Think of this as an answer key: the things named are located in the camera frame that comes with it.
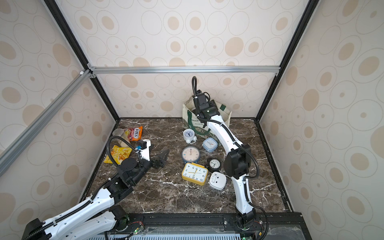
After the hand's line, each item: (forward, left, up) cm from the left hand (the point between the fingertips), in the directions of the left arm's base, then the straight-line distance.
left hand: (166, 147), depth 71 cm
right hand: (+30, -27, +1) cm, 40 cm away
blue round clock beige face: (+11, -11, -25) cm, 29 cm away
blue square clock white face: (+18, -24, -24) cm, 38 cm away
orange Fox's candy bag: (+27, +29, -23) cm, 46 cm away
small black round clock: (+3, -25, -23) cm, 35 cm away
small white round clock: (+26, -9, -24) cm, 37 cm away
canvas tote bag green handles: (+30, -10, -7) cm, 32 cm away
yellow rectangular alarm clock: (-2, -14, -24) cm, 28 cm away
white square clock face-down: (-7, -27, -22) cm, 36 cm away
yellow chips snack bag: (+9, +35, -23) cm, 43 cm away
